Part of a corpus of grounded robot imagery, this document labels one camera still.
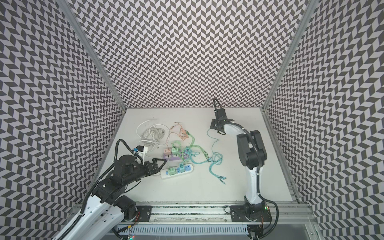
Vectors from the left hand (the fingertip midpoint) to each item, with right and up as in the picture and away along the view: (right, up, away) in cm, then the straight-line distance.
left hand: (162, 164), depth 74 cm
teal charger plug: (+9, -4, +7) cm, 12 cm away
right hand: (+30, +17, +30) cm, 45 cm away
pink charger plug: (0, +4, +13) cm, 14 cm away
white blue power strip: (+13, -6, +11) cm, 18 cm away
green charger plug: (+4, -6, +6) cm, 9 cm away
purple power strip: (+4, 0, +15) cm, 16 cm away
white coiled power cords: (-15, +13, +28) cm, 34 cm away
